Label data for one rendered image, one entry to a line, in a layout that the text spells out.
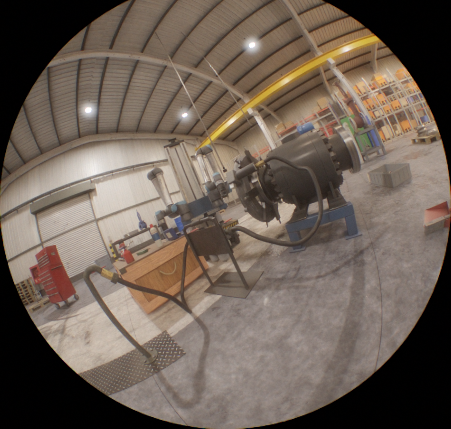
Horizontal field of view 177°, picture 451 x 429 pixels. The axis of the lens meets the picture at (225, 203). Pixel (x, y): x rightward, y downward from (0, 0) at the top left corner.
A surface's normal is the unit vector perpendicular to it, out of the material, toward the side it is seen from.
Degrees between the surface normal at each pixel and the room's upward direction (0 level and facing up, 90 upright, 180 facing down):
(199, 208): 90
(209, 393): 0
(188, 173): 90
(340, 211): 90
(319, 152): 78
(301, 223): 90
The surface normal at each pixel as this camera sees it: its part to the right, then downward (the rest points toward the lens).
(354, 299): -0.40, -0.91
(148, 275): 0.72, -0.31
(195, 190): 0.29, -0.11
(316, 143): -0.69, -0.18
